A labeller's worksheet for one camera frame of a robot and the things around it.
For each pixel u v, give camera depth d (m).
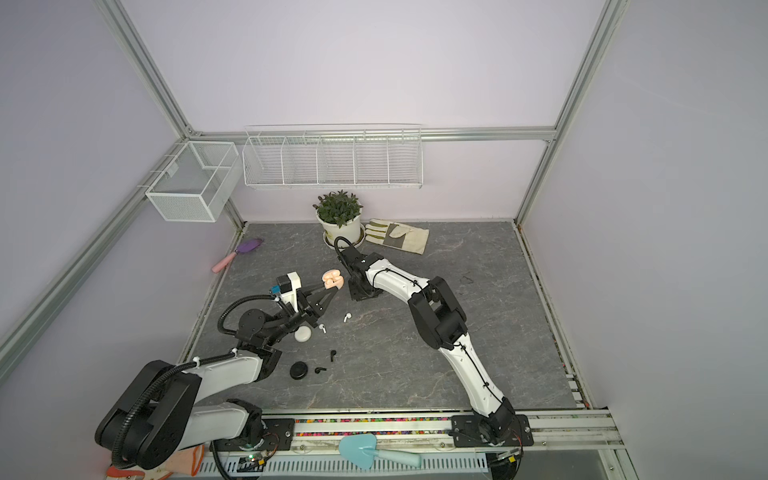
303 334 0.88
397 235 1.16
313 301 0.71
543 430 0.76
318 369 0.84
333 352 0.87
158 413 0.42
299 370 0.83
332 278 0.74
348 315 0.94
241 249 1.12
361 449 0.71
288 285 0.65
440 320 0.59
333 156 0.97
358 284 0.74
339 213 1.02
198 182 0.97
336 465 0.71
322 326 0.92
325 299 0.74
